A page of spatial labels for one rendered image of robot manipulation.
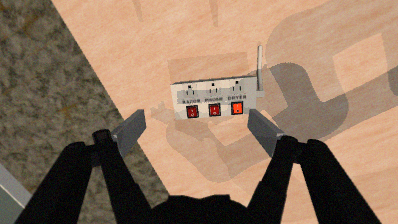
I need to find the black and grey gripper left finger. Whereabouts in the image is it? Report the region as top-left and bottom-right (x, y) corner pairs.
(14, 109), (161, 224)

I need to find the white power strip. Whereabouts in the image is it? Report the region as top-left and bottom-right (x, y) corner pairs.
(170, 45), (265, 120)

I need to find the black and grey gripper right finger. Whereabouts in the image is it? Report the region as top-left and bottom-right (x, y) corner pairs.
(238, 109), (382, 224)

